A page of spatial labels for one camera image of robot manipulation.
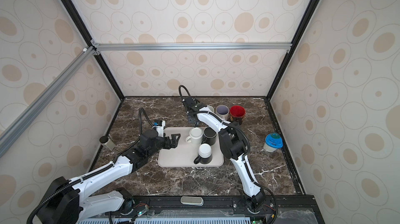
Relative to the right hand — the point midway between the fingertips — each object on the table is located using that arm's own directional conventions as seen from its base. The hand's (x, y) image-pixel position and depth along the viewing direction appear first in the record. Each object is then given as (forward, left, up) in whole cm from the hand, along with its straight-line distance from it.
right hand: (196, 117), depth 100 cm
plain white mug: (-15, 0, +1) cm, 15 cm away
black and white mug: (-27, -6, +1) cm, 28 cm away
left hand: (-18, +9, +10) cm, 22 cm away
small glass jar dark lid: (-19, +49, +3) cm, 53 cm away
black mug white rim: (-16, -8, +3) cm, 19 cm away
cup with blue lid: (-19, -44, +2) cm, 48 cm away
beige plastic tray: (-22, +7, -6) cm, 24 cm away
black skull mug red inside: (0, -26, +3) cm, 26 cm away
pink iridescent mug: (+2, -17, +3) cm, 18 cm away
